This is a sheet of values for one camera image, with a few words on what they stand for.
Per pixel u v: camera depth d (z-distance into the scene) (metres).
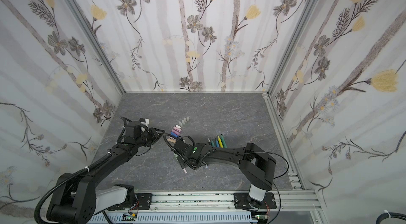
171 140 0.95
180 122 1.02
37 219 0.38
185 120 1.04
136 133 0.68
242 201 0.73
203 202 0.76
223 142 0.94
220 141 0.94
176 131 0.98
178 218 0.70
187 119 1.04
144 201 0.73
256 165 0.45
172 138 0.95
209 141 0.95
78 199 0.41
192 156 0.60
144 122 0.82
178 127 1.01
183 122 1.03
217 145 0.93
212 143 0.94
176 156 0.88
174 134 1.00
